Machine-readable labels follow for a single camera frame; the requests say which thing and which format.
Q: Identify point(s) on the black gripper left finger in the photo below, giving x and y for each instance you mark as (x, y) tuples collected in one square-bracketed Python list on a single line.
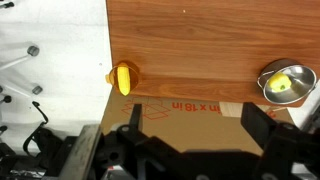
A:
[(135, 116)]

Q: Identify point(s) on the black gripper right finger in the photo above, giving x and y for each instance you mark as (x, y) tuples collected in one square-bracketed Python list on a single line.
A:
[(257, 124)]

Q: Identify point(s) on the yellow maize cob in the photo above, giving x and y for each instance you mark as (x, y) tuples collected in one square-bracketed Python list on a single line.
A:
[(123, 81)]

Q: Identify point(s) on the yellow toy bell pepper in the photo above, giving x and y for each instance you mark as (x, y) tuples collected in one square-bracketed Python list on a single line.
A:
[(279, 82)]

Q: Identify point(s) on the brown cardboard box red print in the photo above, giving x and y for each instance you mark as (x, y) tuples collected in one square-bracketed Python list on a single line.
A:
[(186, 128)]

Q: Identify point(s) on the grey metal bar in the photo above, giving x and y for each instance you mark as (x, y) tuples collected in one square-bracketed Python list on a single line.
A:
[(80, 153)]

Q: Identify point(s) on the silver metal leg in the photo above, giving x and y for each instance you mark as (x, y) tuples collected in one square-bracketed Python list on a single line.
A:
[(23, 86), (20, 59)]

